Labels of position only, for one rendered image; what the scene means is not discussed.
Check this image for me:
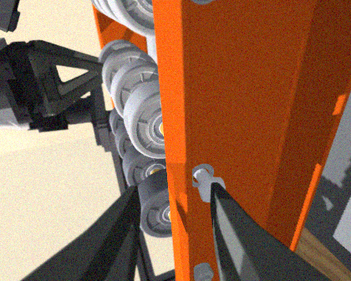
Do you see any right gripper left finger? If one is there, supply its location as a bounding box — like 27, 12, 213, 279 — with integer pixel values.
20, 186, 141, 281

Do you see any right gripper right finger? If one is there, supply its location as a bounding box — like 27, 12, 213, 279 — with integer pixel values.
210, 182, 332, 281

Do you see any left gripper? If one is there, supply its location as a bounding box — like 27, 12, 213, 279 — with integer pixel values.
0, 38, 104, 124

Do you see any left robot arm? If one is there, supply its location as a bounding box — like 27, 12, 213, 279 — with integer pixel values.
0, 0, 101, 146

